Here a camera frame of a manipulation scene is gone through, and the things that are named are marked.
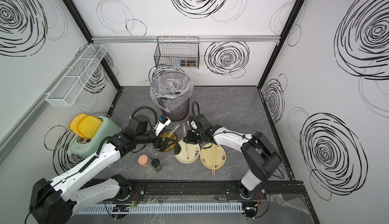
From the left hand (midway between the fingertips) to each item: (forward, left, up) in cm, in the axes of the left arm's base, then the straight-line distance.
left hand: (170, 135), depth 76 cm
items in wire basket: (+39, -7, +16) cm, 43 cm away
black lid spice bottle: (-11, +7, -7) cm, 15 cm away
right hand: (+2, -6, -9) cm, 11 cm away
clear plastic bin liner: (+34, +5, +2) cm, 34 cm away
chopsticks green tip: (+5, -6, -8) cm, 11 cm away
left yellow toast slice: (+3, +48, +5) cm, 48 cm away
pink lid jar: (-11, +12, -7) cm, 18 cm away
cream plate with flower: (-5, -10, -10) cm, 15 cm away
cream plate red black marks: (-4, -19, -16) cm, 25 cm away
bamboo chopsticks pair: (-7, -23, -15) cm, 28 cm away
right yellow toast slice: (+3, +42, +3) cm, 42 cm away
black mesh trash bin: (+17, -1, 0) cm, 17 cm away
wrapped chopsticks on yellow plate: (+10, +2, -14) cm, 18 cm away
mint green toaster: (-7, +43, -2) cm, 44 cm away
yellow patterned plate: (+8, +2, -16) cm, 18 cm away
